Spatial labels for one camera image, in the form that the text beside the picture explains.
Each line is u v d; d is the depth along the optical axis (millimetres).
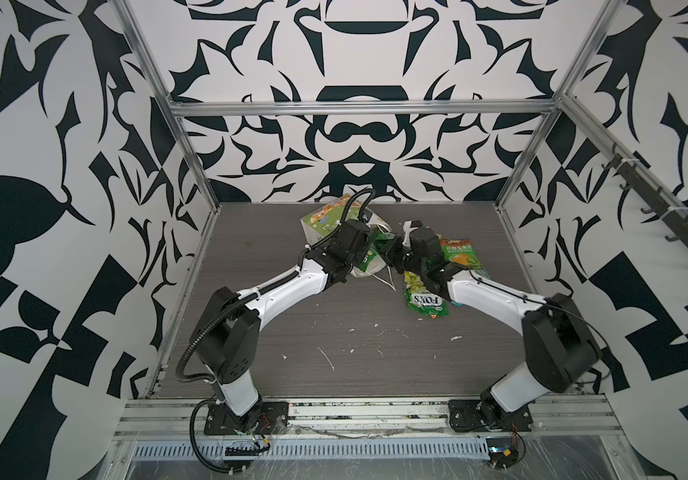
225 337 452
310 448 713
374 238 862
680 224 570
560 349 450
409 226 825
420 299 917
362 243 669
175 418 759
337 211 1016
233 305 455
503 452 713
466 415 743
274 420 739
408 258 742
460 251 1021
